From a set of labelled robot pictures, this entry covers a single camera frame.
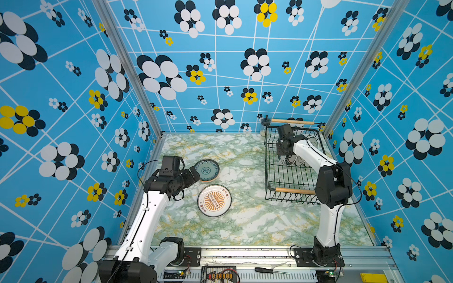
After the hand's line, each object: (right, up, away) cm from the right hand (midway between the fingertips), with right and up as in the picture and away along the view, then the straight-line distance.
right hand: (287, 148), depth 99 cm
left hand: (-49, -13, -20) cm, 54 cm away
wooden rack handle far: (+3, +15, 0) cm, 16 cm away
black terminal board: (-36, -49, -30) cm, 68 cm away
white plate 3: (+15, +4, 0) cm, 15 cm away
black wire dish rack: (0, -16, -2) cm, 16 cm away
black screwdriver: (-16, -49, -28) cm, 59 cm away
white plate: (-40, -27, -9) cm, 49 cm away
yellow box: (+25, -51, -30) cm, 64 cm away
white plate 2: (-45, -12, 0) cm, 46 cm away
